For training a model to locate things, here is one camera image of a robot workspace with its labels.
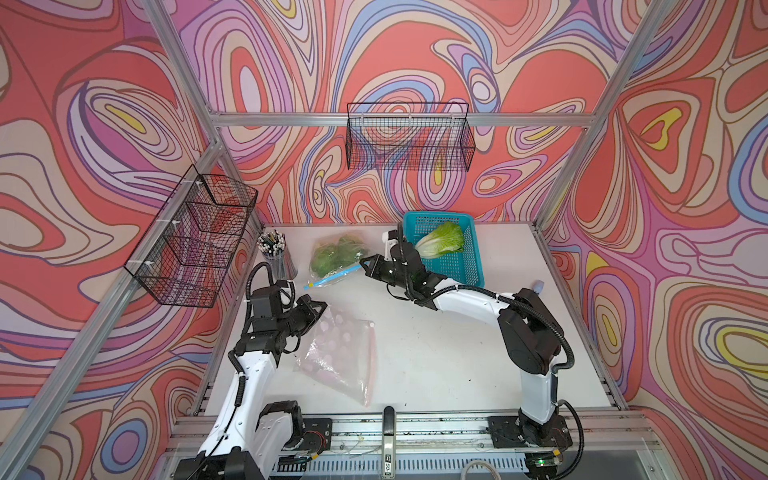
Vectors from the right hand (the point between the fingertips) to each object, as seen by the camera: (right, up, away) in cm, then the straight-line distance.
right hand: (359, 268), depth 86 cm
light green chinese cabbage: (+29, +9, +19) cm, 36 cm away
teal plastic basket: (+36, 0, +21) cm, 42 cm away
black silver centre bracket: (+9, -40, -17) cm, 45 cm away
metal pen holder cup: (-27, +7, +5) cm, 28 cm away
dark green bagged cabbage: (-9, +3, +4) cm, 10 cm away
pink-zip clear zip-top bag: (-5, -21, -9) cm, 23 cm away
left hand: (-7, -10, -6) cm, 14 cm away
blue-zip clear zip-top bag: (-13, -4, +1) cm, 14 cm away
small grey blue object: (+59, -7, +13) cm, 61 cm away
